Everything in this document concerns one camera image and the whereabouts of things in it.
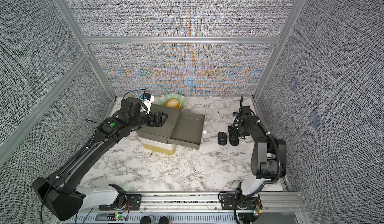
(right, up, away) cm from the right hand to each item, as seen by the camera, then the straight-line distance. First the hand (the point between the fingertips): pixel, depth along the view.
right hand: (237, 129), depth 93 cm
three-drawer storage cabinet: (-48, -4, -13) cm, 50 cm away
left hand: (-42, +10, -20) cm, 48 cm away
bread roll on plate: (-41, +17, +13) cm, 46 cm away
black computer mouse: (-9, -6, +1) cm, 11 cm away
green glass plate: (-36, +21, +21) cm, 47 cm away
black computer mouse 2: (-2, -7, 0) cm, 7 cm away
